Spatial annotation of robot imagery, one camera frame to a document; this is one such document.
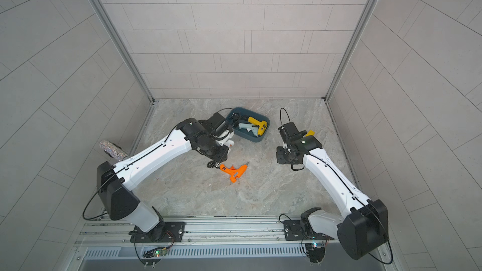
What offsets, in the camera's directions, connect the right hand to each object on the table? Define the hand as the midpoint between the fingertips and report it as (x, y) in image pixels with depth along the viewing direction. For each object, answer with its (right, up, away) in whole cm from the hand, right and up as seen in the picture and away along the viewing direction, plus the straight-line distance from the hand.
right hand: (281, 156), depth 80 cm
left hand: (-23, +1, -4) cm, 23 cm away
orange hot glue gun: (-21, -9, +5) cm, 23 cm away
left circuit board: (-48, -32, -15) cm, 60 cm away
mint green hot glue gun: (-14, +11, +20) cm, 27 cm away
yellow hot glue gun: (-7, +12, +19) cm, 24 cm away
